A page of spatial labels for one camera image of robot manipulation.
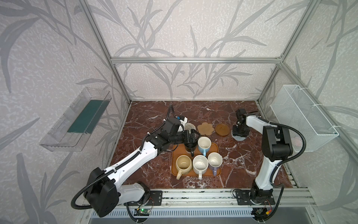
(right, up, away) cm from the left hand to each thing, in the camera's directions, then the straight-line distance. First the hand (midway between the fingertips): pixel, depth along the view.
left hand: (197, 133), depth 75 cm
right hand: (+31, -2, +25) cm, 40 cm away
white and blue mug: (+6, -10, +16) cm, 20 cm away
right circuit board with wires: (+35, -43, -1) cm, 55 cm away
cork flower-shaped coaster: (+8, -1, +28) cm, 29 cm away
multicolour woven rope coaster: (-4, +1, +28) cm, 28 cm away
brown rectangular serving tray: (+8, -24, +6) cm, 26 cm away
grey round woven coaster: (+31, -7, +21) cm, 38 cm away
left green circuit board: (-29, -41, -3) cm, 50 cm away
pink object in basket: (+52, -4, -3) cm, 53 cm away
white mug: (+3, -21, +10) cm, 23 cm away
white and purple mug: (+12, -19, +11) cm, 25 cm away
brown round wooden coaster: (+21, -1, +27) cm, 34 cm away
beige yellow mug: (-8, -21, +9) cm, 24 cm away
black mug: (-3, -11, +8) cm, 14 cm away
